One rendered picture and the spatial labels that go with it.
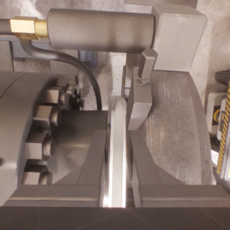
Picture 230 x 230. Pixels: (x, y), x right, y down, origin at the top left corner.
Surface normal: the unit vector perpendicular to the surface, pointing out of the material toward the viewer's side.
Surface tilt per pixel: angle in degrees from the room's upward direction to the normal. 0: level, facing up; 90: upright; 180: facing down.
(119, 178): 5
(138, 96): 50
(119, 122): 5
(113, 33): 9
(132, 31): 0
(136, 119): 40
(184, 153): 35
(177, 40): 22
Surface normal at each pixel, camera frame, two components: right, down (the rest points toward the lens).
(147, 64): -0.05, 0.86
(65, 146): -0.04, -0.37
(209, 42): -0.01, 0.33
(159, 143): -0.52, -0.29
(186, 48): -0.04, 0.66
